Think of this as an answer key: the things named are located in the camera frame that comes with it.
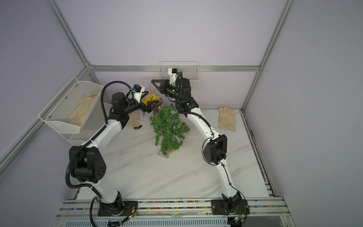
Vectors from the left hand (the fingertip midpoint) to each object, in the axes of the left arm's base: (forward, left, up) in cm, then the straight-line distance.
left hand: (152, 97), depth 81 cm
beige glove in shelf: (-13, +39, -3) cm, 41 cm away
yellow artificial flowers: (+10, +2, -7) cm, 12 cm away
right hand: (-1, -2, +10) cm, 10 cm away
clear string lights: (-17, -12, -6) cm, 21 cm away
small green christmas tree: (-21, -9, -21) cm, 30 cm away
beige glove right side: (+12, -54, -33) cm, 64 cm away
